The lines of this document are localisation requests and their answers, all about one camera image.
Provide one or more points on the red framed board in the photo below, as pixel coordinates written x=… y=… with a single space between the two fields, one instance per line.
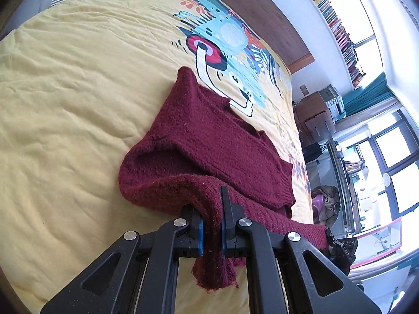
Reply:
x=378 y=244

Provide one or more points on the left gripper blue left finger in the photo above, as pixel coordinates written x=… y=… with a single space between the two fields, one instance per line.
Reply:
x=137 y=273

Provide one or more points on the yellow cartoon print duvet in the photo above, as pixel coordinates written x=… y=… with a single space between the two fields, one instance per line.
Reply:
x=81 y=83

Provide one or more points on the black bag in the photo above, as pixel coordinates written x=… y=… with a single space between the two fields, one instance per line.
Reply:
x=313 y=152

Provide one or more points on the row of books on shelf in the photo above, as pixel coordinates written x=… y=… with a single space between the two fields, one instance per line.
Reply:
x=346 y=46

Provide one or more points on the wooden headboard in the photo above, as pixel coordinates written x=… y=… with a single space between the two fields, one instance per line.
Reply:
x=269 y=22

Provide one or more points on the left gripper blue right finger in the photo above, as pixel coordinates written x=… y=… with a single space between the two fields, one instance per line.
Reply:
x=286 y=273

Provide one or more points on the brown jacket on stool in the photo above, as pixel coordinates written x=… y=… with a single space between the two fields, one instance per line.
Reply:
x=332 y=205

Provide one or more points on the wooden drawer dresser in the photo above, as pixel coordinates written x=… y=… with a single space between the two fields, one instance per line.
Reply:
x=313 y=119

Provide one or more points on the white desk lamp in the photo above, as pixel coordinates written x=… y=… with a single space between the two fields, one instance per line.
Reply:
x=386 y=179

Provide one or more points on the purple plastic stool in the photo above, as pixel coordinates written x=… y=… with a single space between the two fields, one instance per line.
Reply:
x=317 y=205

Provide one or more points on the dark red knitted sweater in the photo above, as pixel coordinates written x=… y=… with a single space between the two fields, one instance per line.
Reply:
x=195 y=146

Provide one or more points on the teal curtain right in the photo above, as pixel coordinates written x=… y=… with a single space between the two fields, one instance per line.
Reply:
x=363 y=98

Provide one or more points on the white printer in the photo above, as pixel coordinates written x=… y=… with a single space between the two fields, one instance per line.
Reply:
x=334 y=102

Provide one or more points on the glass top desk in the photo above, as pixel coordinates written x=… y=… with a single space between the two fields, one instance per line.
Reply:
x=348 y=223

